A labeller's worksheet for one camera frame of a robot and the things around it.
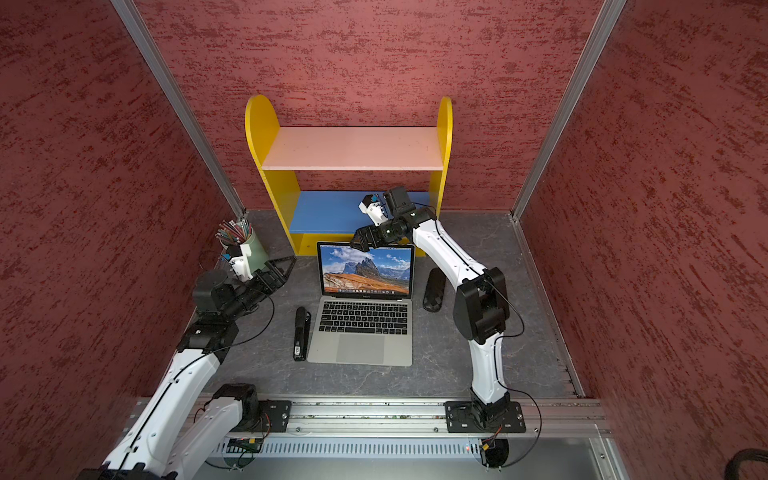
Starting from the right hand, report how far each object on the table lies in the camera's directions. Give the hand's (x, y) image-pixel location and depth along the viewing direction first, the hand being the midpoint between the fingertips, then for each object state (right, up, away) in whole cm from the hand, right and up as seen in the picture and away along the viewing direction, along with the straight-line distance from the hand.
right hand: (363, 244), depth 87 cm
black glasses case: (+22, -15, +9) cm, 29 cm away
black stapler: (-18, -25, -1) cm, 31 cm away
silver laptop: (0, -21, +6) cm, 22 cm away
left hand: (-18, -6, -11) cm, 22 cm away
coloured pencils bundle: (-44, +4, +10) cm, 46 cm away
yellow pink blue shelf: (-19, +26, +23) cm, 40 cm away
